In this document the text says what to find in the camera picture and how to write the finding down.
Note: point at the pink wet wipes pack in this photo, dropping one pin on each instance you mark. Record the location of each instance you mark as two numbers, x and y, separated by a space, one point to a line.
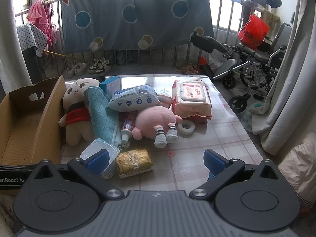
191 99

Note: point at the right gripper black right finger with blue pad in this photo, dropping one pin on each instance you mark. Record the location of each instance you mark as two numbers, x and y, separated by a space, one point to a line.
222 172

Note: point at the black wheelchair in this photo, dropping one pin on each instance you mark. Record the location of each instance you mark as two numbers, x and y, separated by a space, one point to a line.
257 69

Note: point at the pink hanging garment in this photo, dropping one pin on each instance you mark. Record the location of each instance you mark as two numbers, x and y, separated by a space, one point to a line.
39 14

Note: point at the red white toothpaste tube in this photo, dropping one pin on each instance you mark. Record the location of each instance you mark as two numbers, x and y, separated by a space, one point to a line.
128 126

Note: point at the gold foil packet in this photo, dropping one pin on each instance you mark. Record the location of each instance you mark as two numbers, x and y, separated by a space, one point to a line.
133 162

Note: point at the blue white carton box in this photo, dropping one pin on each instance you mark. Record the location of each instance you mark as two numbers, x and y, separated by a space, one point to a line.
111 85

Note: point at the metal window railing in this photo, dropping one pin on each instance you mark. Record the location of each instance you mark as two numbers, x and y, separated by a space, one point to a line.
226 18

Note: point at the pink pig plush toy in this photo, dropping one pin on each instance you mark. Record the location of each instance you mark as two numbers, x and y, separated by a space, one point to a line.
157 123

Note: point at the grey curtain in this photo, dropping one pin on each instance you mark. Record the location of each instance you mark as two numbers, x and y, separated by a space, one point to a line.
14 72
294 87

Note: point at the right grey curtain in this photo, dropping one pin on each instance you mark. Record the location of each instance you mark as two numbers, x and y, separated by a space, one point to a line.
294 87

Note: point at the orange striped small pack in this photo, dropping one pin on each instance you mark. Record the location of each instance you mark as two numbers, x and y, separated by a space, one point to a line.
165 100

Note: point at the white tape roll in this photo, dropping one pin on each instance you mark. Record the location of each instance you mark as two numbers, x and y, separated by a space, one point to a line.
186 127

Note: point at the teal checked cloth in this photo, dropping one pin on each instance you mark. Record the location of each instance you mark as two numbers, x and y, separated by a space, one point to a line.
105 121

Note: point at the cream plush doll red shirt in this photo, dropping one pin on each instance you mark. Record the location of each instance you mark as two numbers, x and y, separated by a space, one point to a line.
77 121

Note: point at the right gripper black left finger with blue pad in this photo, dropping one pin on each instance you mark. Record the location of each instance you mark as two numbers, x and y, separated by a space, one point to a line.
89 172

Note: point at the brown cardboard box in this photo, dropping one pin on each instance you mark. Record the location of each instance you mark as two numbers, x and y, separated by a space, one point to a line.
29 123

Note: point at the left grey curtain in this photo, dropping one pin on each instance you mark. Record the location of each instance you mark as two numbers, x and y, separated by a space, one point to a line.
14 72

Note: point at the blue white tissue pack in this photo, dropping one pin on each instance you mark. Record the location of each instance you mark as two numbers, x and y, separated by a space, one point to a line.
134 99

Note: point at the black white sneakers pair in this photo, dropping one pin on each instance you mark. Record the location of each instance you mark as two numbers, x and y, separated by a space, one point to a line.
100 67

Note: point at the clear plastic container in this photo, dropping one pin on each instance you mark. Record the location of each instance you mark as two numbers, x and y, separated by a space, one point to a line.
99 158

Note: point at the polka dot hanging cloth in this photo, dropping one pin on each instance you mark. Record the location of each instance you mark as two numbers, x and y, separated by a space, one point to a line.
30 36

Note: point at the blue dotted hanging blanket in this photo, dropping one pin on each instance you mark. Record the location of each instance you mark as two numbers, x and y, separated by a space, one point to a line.
95 25

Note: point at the red plastic bag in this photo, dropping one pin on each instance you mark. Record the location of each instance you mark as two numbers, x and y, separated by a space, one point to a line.
253 33

